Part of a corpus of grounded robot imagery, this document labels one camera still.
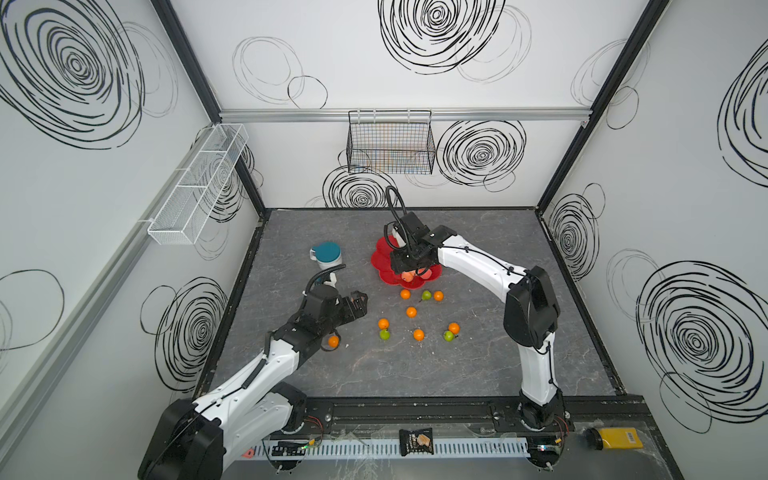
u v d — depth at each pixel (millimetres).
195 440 390
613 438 683
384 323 886
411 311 908
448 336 864
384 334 860
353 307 749
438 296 939
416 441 695
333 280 766
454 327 870
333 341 856
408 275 955
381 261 1020
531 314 512
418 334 864
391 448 706
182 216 726
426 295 937
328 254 996
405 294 953
